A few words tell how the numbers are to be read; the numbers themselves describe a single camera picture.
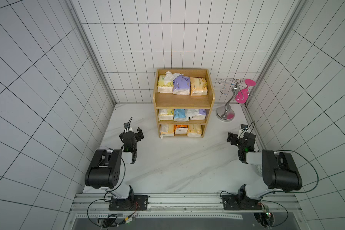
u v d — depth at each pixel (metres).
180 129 0.95
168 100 0.79
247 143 0.72
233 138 0.83
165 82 0.80
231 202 0.73
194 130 0.95
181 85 0.79
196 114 0.83
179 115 0.85
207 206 0.73
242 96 0.96
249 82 0.93
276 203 0.64
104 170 0.46
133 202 0.71
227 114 1.13
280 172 0.46
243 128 0.81
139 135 0.87
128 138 0.71
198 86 0.78
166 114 0.84
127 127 0.79
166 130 0.95
